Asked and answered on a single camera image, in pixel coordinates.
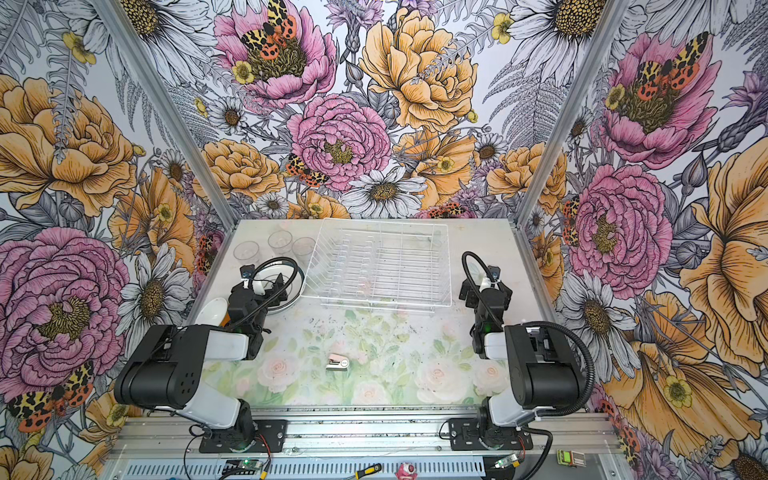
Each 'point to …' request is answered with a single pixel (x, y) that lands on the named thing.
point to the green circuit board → (241, 467)
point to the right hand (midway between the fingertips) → (483, 286)
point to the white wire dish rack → (380, 265)
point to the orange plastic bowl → (225, 320)
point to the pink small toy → (406, 471)
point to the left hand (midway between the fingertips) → (267, 283)
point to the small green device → (571, 458)
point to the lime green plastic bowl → (213, 313)
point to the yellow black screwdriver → (365, 471)
